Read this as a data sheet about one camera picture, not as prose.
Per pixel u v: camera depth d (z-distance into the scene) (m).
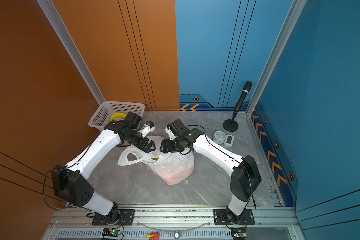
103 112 1.13
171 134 0.72
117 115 1.16
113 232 0.71
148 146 0.72
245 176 0.43
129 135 0.61
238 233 0.70
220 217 0.72
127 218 0.74
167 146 0.68
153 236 0.67
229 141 0.99
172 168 0.81
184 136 0.57
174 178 0.81
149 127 0.74
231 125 1.10
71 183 0.42
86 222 0.72
